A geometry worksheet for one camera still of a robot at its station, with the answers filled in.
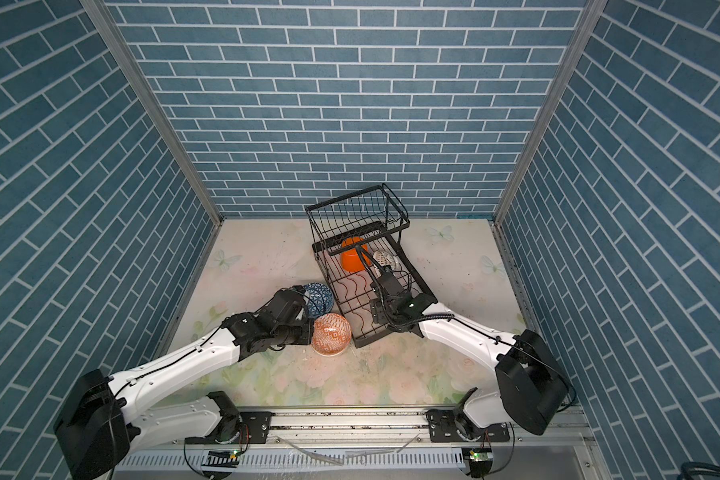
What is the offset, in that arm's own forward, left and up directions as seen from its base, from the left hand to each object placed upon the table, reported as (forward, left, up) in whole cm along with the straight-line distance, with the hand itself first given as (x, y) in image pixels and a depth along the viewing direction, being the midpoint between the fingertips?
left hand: (317, 331), depth 81 cm
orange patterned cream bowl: (+1, -3, -3) cm, 5 cm away
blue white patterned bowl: (+13, +2, -5) cm, 14 cm away
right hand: (+9, -18, +1) cm, 20 cm away
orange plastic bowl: (+27, -8, -3) cm, 28 cm away
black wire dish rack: (+35, -17, +11) cm, 40 cm away
